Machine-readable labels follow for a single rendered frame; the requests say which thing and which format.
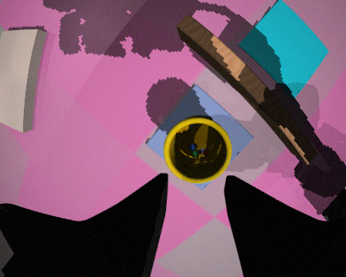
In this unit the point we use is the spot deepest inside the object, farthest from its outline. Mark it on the brown rectangular block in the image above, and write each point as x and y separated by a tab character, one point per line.
248	84

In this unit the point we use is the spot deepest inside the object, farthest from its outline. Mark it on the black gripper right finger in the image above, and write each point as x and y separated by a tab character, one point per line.
275	240

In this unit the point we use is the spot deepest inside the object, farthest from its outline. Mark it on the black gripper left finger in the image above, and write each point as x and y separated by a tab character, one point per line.
119	242

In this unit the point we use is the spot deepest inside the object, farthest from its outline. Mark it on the beige flat rectangular block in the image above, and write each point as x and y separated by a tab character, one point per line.
20	57

